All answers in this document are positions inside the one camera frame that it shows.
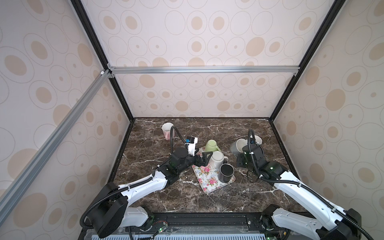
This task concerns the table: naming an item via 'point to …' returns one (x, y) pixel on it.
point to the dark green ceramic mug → (258, 139)
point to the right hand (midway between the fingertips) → (239, 155)
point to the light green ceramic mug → (211, 146)
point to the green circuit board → (163, 228)
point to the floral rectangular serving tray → (207, 176)
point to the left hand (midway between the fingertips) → (209, 151)
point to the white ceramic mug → (217, 158)
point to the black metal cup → (226, 172)
